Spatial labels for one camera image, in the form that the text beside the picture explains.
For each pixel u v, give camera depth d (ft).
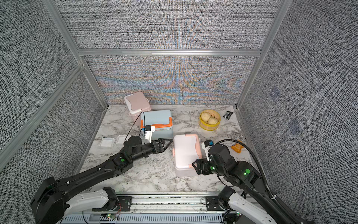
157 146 2.10
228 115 3.64
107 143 3.21
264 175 1.45
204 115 3.48
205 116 3.47
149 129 2.23
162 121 3.11
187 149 2.56
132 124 3.50
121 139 3.29
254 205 1.82
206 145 2.03
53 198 1.30
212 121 3.38
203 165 1.92
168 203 2.45
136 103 3.36
